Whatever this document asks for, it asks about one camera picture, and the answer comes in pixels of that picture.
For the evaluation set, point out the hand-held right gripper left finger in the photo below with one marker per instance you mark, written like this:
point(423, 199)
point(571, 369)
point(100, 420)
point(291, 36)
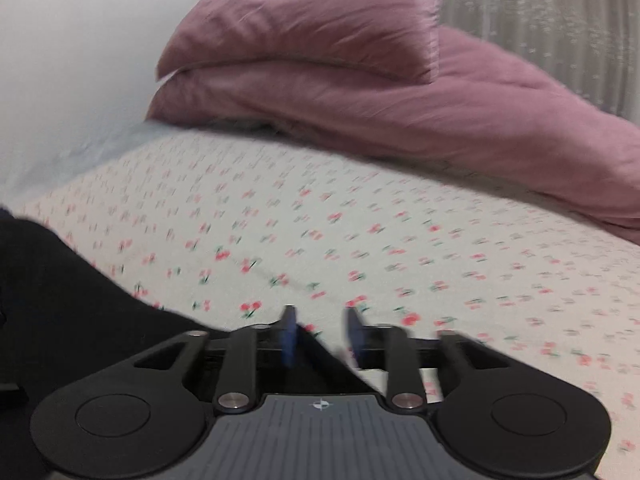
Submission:
point(287, 337)

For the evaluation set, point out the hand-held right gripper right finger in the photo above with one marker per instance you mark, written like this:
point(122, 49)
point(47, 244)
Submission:
point(354, 337)

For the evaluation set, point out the black pants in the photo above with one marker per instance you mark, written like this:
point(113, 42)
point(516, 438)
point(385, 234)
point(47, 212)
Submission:
point(65, 310)

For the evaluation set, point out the cherry print bed sheet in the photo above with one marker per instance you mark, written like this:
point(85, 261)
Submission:
point(375, 220)

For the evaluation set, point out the pink duvet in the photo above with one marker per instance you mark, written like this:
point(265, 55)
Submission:
point(450, 125)

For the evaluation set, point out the pink pillow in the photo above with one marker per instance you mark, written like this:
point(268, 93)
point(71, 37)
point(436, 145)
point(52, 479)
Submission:
point(310, 15)

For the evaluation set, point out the grey star print curtain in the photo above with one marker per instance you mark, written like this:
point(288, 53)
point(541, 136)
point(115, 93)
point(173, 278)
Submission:
point(550, 25)

